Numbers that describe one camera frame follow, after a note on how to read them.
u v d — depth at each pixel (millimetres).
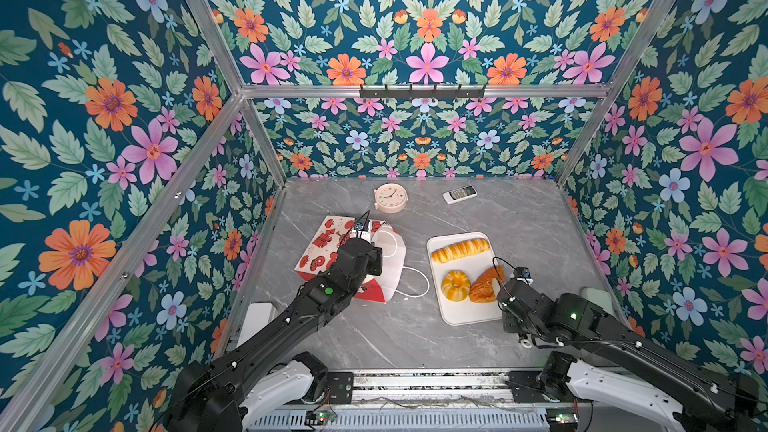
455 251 958
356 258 578
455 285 890
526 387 719
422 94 932
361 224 665
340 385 737
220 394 407
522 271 677
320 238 900
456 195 1140
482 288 861
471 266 912
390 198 1110
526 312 547
